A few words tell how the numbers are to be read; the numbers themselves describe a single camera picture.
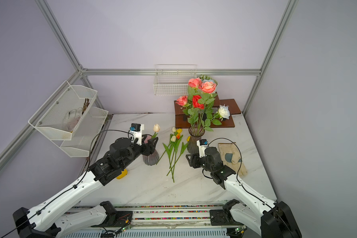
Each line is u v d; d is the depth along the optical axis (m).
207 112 0.79
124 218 0.73
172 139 1.01
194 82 0.76
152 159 0.88
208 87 0.68
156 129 0.75
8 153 0.53
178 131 1.08
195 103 0.73
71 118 0.78
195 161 0.71
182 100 0.78
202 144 0.72
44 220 0.39
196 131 0.84
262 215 0.41
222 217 0.73
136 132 0.58
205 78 0.88
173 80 0.98
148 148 0.61
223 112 0.74
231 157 0.95
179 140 1.02
